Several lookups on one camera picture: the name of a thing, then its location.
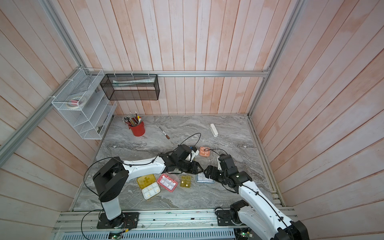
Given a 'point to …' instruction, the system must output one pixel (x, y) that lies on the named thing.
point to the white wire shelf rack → (92, 120)
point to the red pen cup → (138, 130)
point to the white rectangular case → (213, 130)
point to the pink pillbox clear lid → (167, 182)
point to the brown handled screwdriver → (168, 137)
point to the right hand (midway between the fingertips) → (209, 172)
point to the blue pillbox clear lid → (201, 178)
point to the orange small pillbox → (204, 151)
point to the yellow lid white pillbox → (149, 186)
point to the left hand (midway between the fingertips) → (200, 173)
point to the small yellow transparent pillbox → (185, 181)
